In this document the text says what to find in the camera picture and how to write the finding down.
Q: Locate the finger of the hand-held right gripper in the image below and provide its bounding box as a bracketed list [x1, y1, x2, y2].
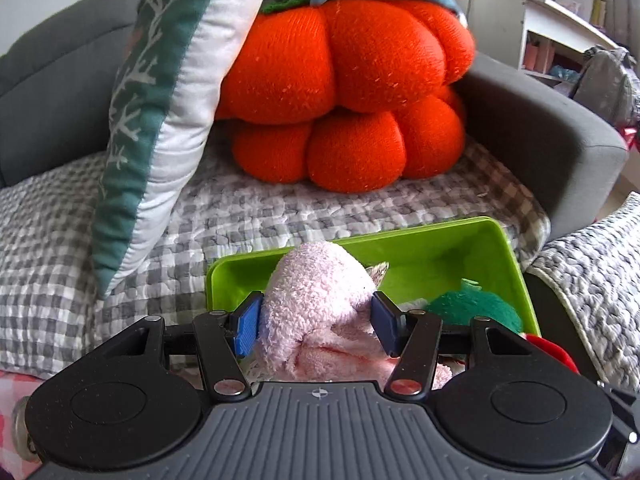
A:
[597, 380, 640, 480]

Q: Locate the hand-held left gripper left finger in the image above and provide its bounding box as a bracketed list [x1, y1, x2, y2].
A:
[117, 291, 266, 404]

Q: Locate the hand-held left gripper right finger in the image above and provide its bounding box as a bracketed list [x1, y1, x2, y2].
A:
[372, 291, 527, 396]

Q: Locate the pink plush toy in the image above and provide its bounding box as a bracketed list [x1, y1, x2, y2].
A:
[252, 240, 453, 391]

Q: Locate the green plastic box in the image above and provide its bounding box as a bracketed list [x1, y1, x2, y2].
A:
[205, 216, 542, 338]

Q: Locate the green plush ball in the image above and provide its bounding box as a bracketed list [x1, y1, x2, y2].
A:
[425, 280, 525, 333]

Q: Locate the grey checked quilted blanket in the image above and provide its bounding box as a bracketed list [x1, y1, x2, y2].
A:
[0, 135, 551, 381]

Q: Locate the grey knitted blanket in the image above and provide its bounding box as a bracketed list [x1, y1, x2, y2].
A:
[525, 192, 640, 391]

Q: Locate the small orange pumpkin cushion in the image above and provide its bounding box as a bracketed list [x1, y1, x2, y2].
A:
[230, 85, 468, 195]

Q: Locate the green and white pillow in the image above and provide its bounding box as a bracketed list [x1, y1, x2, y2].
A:
[91, 0, 271, 301]

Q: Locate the grey fabric sofa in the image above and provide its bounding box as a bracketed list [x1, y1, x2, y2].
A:
[0, 0, 631, 241]

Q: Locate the large orange pumpkin cushion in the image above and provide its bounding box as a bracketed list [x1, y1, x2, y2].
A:
[215, 0, 477, 126]

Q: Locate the grey backpack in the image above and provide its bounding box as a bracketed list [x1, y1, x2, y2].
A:
[570, 45, 640, 131]

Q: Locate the white shelf unit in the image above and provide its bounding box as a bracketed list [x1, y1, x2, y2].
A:
[475, 0, 626, 86]

